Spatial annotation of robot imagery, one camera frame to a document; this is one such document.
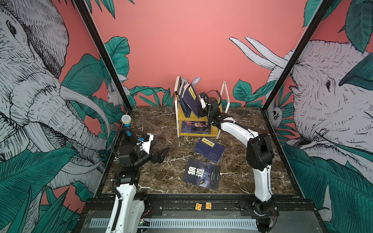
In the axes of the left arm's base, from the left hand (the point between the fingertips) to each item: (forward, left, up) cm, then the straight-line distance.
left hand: (162, 143), depth 74 cm
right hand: (+29, -21, +1) cm, 36 cm away
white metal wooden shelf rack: (+20, -9, -1) cm, 22 cm away
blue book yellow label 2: (+26, -15, +9) cm, 32 cm away
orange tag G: (-26, -18, -20) cm, 38 cm away
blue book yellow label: (+20, -11, +9) cm, 24 cm away
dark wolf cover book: (-9, -21, -20) cm, 31 cm away
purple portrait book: (+21, -19, -15) cm, 32 cm away
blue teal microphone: (+16, +22, +1) cm, 27 cm away
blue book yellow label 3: (+6, -30, -22) cm, 38 cm away
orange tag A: (-26, -23, -21) cm, 40 cm away
